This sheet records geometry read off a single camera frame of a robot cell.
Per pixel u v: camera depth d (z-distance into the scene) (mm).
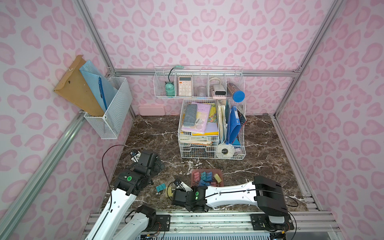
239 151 933
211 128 884
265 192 475
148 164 521
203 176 862
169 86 903
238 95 841
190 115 867
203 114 926
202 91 970
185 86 952
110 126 729
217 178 858
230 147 927
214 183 839
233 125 895
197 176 863
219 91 909
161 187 839
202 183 841
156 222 723
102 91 666
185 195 576
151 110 1174
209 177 859
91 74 669
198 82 989
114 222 404
